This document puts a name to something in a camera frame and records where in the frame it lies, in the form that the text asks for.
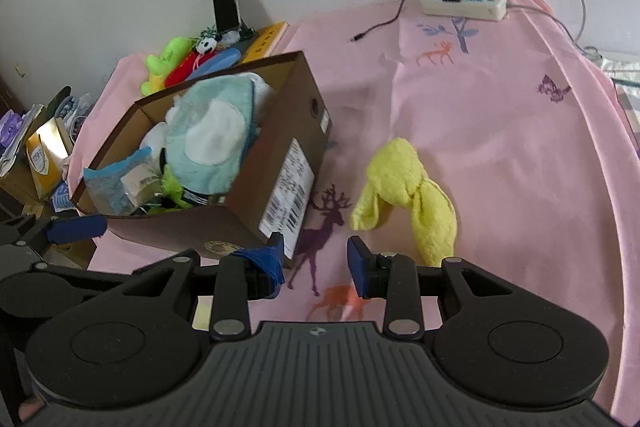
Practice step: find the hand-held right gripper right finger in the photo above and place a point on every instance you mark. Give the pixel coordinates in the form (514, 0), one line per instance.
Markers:
(357, 267)

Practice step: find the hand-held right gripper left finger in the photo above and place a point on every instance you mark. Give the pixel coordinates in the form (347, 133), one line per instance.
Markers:
(267, 262)

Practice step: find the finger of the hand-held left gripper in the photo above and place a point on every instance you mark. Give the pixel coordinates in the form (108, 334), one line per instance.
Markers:
(75, 229)

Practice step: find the brown cardboard box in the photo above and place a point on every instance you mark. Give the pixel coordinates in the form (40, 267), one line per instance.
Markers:
(250, 227)

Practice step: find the yellow fluffy towel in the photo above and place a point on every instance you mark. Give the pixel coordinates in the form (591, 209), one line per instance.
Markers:
(400, 172)

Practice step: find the teal plush toy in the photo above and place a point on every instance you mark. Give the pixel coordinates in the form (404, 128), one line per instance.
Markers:
(200, 177)

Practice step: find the blue white packet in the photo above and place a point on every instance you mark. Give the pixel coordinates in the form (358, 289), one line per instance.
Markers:
(105, 192)

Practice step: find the yellow tissue pack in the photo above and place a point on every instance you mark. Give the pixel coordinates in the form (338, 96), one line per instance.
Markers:
(45, 157)

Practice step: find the beige packet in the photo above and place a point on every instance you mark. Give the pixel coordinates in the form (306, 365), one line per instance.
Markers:
(142, 184)

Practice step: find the purple packet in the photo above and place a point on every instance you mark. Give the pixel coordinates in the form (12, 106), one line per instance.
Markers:
(12, 132)

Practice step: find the red plush toy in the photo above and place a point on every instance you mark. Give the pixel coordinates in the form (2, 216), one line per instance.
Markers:
(185, 67)

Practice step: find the pink printed bedsheet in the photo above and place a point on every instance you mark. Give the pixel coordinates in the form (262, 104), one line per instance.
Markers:
(500, 132)

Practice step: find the lime green plush toy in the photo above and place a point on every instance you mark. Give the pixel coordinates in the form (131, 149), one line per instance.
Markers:
(172, 52)

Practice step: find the blue oval pouch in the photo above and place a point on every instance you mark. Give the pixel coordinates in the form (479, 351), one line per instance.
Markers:
(220, 59)

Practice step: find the yellow book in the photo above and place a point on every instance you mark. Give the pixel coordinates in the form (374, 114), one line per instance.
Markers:
(265, 39)

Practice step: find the small panda plush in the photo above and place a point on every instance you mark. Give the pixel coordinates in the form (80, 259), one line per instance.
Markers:
(206, 45)

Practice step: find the white power strip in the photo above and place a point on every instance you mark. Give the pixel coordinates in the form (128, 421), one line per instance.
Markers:
(480, 9)

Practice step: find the grey patterned cloth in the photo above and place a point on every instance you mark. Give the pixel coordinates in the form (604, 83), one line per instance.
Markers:
(622, 72)

